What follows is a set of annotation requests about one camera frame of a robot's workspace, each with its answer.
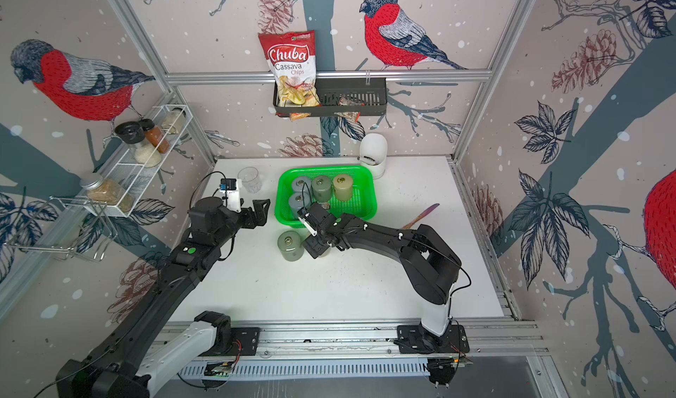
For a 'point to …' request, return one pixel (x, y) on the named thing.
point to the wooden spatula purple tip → (427, 211)
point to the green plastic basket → (363, 204)
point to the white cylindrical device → (373, 153)
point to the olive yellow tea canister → (325, 253)
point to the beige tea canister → (342, 184)
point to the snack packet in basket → (354, 116)
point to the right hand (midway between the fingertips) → (316, 237)
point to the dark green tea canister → (290, 246)
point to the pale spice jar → (174, 120)
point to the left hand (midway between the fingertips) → (260, 194)
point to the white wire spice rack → (136, 176)
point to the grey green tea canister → (321, 188)
